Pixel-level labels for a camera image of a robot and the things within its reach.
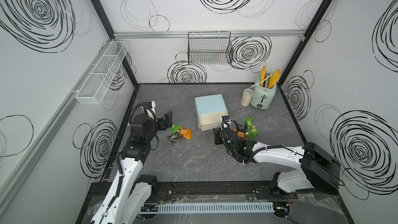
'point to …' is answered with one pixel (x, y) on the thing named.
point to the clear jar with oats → (247, 95)
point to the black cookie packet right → (242, 128)
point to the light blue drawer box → (210, 110)
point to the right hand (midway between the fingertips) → (215, 130)
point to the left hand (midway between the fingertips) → (163, 113)
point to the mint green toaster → (262, 97)
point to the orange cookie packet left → (187, 133)
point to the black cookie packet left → (173, 138)
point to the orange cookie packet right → (241, 134)
